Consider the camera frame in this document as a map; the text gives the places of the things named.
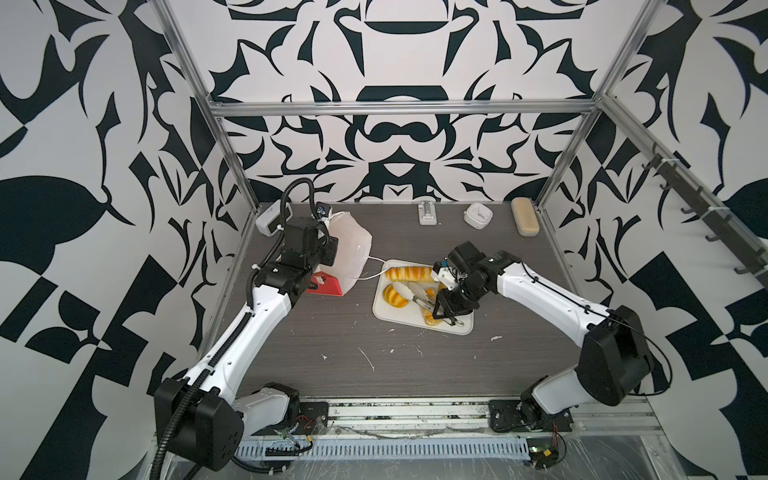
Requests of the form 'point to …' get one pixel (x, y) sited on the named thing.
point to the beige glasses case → (525, 218)
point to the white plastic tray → (412, 312)
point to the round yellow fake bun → (391, 295)
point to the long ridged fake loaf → (409, 274)
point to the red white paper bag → (354, 244)
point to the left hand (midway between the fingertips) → (322, 228)
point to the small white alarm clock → (477, 216)
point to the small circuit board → (543, 454)
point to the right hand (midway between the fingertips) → (440, 311)
